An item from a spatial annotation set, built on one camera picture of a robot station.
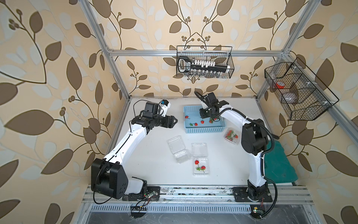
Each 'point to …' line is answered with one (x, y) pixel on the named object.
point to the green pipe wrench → (275, 136)
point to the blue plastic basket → (193, 123)
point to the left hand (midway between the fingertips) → (170, 117)
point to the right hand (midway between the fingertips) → (202, 113)
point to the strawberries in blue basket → (210, 121)
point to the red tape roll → (280, 85)
